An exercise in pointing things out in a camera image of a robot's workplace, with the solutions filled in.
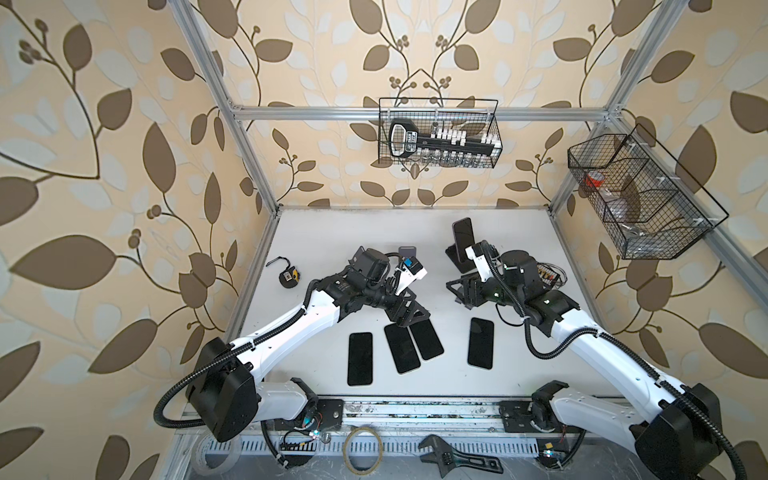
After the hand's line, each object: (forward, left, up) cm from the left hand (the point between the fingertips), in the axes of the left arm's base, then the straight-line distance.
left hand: (423, 303), depth 73 cm
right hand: (+6, -9, 0) cm, 11 cm away
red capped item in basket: (+37, -51, +11) cm, 63 cm away
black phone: (-2, -18, -20) cm, 27 cm away
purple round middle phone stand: (+24, +4, -10) cm, 26 cm away
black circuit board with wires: (+21, -45, -18) cm, 53 cm away
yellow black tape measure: (+17, +43, -18) cm, 49 cm away
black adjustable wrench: (-30, -6, -18) cm, 35 cm away
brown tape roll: (-29, +17, -15) cm, 37 cm away
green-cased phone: (-8, +17, -18) cm, 26 cm away
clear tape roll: (-32, +51, -17) cm, 62 cm away
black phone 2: (+28, -15, -7) cm, 32 cm away
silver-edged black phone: (-2, -3, -19) cm, 20 cm away
